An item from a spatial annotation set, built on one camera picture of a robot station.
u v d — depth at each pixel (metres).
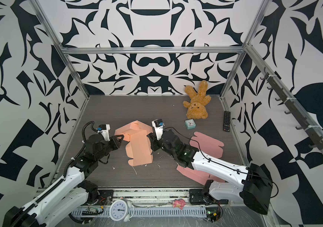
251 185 0.40
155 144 0.65
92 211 0.71
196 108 1.02
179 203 0.70
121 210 0.69
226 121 1.03
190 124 1.02
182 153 0.56
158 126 0.63
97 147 0.61
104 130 0.72
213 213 0.71
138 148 0.79
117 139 0.76
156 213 0.65
